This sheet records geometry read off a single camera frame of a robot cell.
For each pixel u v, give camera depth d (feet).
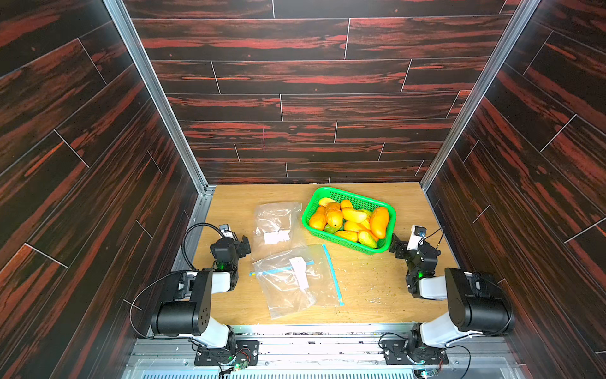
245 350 2.41
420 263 2.31
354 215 3.17
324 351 2.50
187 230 3.65
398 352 2.41
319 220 3.25
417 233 2.57
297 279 2.71
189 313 1.45
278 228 3.32
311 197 3.42
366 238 2.97
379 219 3.15
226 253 2.32
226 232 2.66
